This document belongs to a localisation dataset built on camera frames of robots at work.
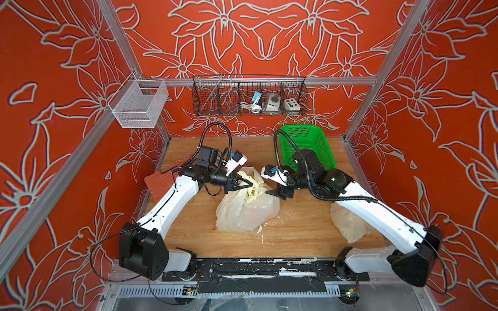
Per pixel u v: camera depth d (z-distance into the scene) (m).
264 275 0.73
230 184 0.63
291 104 0.95
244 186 0.69
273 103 0.91
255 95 0.83
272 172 0.58
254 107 0.85
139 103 0.93
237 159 0.63
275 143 0.57
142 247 0.40
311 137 1.15
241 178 0.66
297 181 0.59
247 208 0.72
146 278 0.42
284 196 0.63
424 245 0.38
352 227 0.73
